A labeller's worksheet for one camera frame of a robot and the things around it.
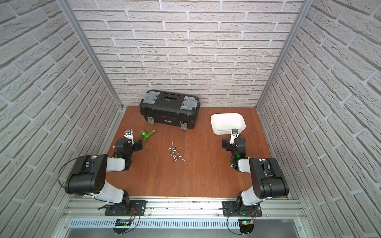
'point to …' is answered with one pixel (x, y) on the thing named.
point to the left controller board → (122, 222)
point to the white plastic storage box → (222, 123)
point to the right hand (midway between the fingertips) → (233, 137)
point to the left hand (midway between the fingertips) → (133, 135)
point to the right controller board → (246, 226)
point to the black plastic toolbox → (165, 107)
